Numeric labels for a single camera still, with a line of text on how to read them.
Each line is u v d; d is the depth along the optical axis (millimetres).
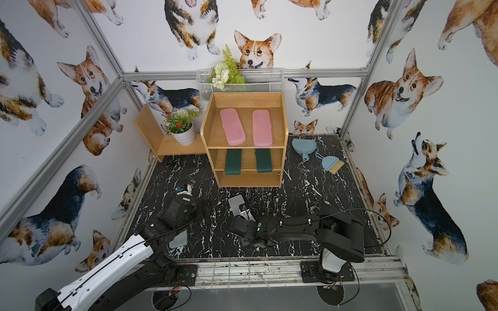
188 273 745
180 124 975
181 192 701
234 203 917
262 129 794
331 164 1091
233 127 805
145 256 512
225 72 781
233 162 869
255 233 610
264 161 878
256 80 935
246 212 742
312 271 739
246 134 769
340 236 435
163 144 1099
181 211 588
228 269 759
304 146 1208
